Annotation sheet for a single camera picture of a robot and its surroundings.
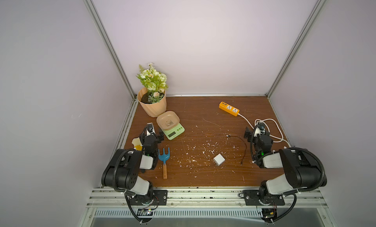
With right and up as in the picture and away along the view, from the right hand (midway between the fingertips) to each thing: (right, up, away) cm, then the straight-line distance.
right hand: (255, 126), depth 90 cm
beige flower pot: (-66, +10, +8) cm, 67 cm away
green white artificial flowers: (-64, +28, +2) cm, 70 cm away
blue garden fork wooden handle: (-58, -18, -3) cm, 61 cm away
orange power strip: (-12, +11, +20) cm, 26 cm away
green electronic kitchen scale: (-54, -6, +5) cm, 55 cm away
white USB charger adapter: (-24, -19, -5) cm, 31 cm away
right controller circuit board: (-2, -42, -19) cm, 46 cm away
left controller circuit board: (-64, -41, -18) cm, 78 cm away
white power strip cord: (+11, +2, +14) cm, 17 cm away
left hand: (-65, -2, +1) cm, 65 cm away
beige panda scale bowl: (-58, +3, +11) cm, 59 cm away
